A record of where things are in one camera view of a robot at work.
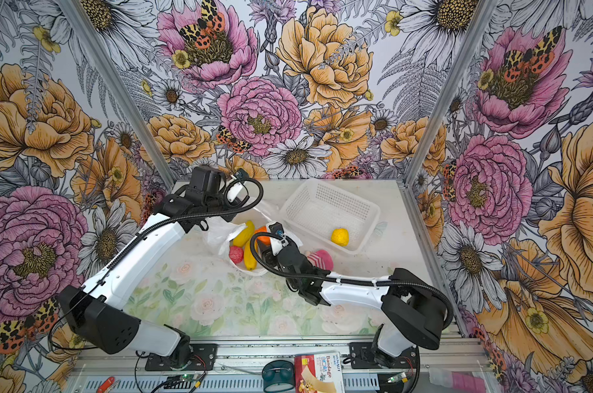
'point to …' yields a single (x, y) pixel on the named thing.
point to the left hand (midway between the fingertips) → (233, 205)
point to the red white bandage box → (319, 373)
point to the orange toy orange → (263, 238)
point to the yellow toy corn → (251, 262)
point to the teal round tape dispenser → (278, 377)
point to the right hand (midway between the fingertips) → (266, 243)
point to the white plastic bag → (219, 233)
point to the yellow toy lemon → (340, 237)
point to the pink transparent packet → (468, 381)
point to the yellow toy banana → (245, 235)
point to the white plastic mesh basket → (334, 214)
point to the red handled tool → (106, 385)
